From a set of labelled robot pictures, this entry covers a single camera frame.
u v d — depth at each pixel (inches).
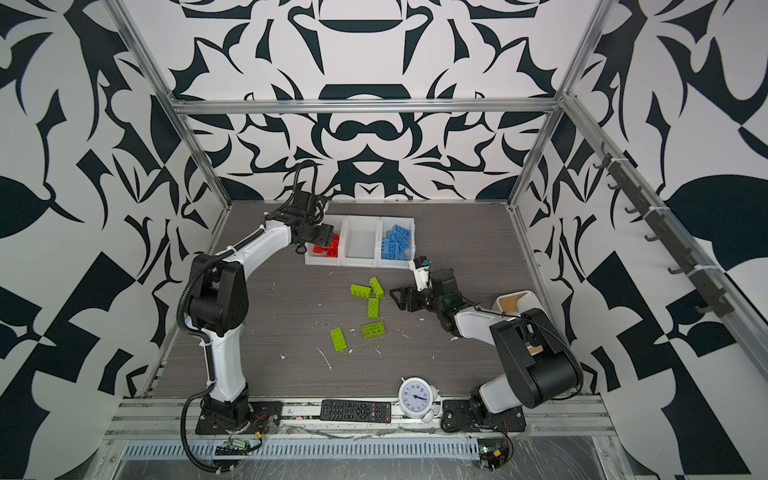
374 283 37.9
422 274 32.5
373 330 34.4
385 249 39.9
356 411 29.3
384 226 41.1
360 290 37.0
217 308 21.0
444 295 28.1
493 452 27.9
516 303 34.7
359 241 42.7
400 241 41.0
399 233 41.9
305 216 30.5
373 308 36.3
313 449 28.1
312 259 39.0
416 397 29.8
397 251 40.1
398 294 32.5
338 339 34.2
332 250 39.6
